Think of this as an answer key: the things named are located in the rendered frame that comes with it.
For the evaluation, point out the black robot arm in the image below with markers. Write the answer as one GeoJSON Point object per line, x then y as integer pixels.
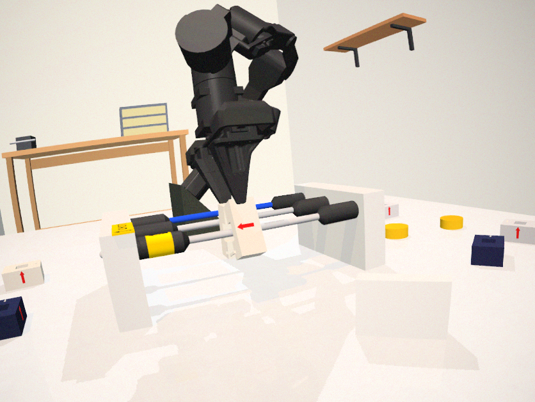
{"type": "Point", "coordinates": [207, 39]}

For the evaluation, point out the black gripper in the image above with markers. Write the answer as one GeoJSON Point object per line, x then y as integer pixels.
{"type": "Point", "coordinates": [229, 127]}

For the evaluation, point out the yellow short cylinder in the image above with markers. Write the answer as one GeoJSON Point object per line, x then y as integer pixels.
{"type": "Point", "coordinates": [396, 231]}
{"type": "Point", "coordinates": [451, 222]}

